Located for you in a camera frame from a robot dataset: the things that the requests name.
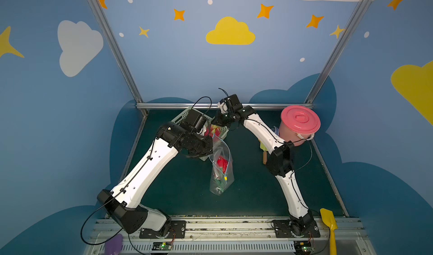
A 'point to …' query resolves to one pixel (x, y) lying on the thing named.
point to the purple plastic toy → (114, 246)
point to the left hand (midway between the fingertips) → (217, 151)
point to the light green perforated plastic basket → (221, 131)
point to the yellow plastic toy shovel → (329, 219)
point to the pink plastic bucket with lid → (298, 124)
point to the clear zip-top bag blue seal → (222, 175)
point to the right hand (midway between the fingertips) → (212, 120)
